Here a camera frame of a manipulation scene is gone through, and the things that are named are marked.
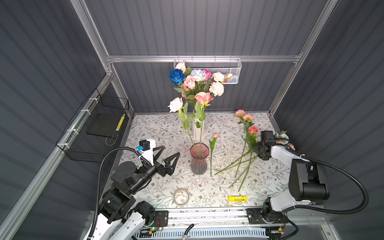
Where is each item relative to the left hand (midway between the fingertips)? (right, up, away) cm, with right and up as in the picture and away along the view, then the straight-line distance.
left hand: (172, 150), depth 60 cm
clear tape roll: (+2, -28, +21) cm, 35 cm away
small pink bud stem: (+21, -2, +42) cm, 47 cm away
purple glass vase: (+11, -4, +19) cm, 22 cm away
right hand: (+51, -5, +35) cm, 62 cm away
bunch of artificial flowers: (+47, -4, +42) cm, 63 cm away
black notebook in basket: (-37, +11, +16) cm, 42 cm away
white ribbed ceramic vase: (+10, +6, +40) cm, 42 cm away
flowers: (+8, +12, +13) cm, 19 cm away
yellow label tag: (+31, -28, +18) cm, 45 cm away
